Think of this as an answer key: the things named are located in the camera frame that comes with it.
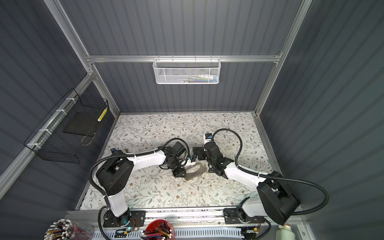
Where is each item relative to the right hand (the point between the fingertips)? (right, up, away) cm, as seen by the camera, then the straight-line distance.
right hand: (201, 148), depth 87 cm
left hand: (-11, -15, +2) cm, 19 cm away
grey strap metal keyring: (-8, -17, +3) cm, 19 cm away
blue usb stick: (-57, -3, +10) cm, 58 cm away
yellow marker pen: (-55, +19, -5) cm, 58 cm away
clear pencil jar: (-53, -27, -30) cm, 66 cm away
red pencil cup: (-19, -34, -20) cm, 44 cm away
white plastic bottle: (+36, -34, -22) cm, 54 cm away
